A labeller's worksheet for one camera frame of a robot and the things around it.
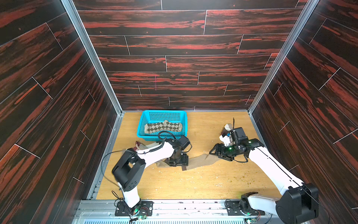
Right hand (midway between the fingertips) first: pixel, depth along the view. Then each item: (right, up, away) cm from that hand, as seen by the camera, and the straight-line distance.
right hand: (216, 153), depth 82 cm
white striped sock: (+3, +10, -6) cm, 12 cm away
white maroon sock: (-50, +2, +13) cm, 52 cm away
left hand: (-19, -9, +4) cm, 21 cm away
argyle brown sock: (-33, +16, +26) cm, 45 cm away
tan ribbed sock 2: (-33, -8, +7) cm, 34 cm away
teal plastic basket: (-47, +24, +27) cm, 59 cm away
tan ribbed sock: (-7, -7, +11) cm, 15 cm away
